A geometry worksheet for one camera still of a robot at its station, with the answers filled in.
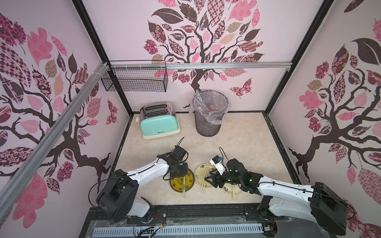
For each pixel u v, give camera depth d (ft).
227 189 2.67
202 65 3.11
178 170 2.44
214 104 3.40
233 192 2.60
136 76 3.11
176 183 2.74
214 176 2.26
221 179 2.28
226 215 2.43
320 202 1.37
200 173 2.81
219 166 2.33
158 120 3.06
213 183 2.33
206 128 3.19
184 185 2.62
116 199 1.36
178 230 2.29
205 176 2.79
